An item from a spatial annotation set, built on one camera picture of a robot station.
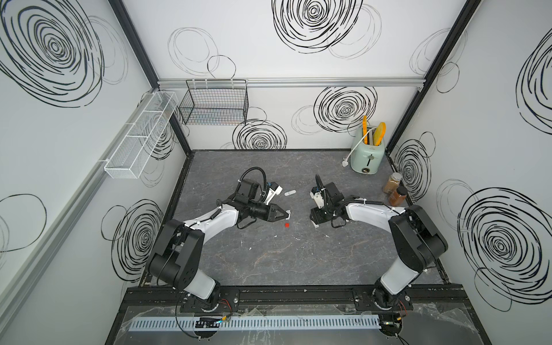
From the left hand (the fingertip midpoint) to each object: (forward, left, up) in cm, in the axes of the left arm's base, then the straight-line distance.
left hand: (285, 216), depth 82 cm
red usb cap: (+2, -1, -12) cm, 12 cm away
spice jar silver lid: (+22, -50, -1) cm, 55 cm away
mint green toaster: (+31, -39, +1) cm, 50 cm away
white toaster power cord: (+37, -32, -8) cm, 49 cm away
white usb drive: (+19, -2, -11) cm, 22 cm away
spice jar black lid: (+17, -52, -4) cm, 55 cm away
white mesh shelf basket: (+8, +54, +21) cm, 59 cm away
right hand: (+6, -13, -10) cm, 18 cm away
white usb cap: (+9, -2, -11) cm, 14 cm away
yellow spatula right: (+39, -43, +10) cm, 59 cm away
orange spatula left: (+44, -38, +8) cm, 59 cm away
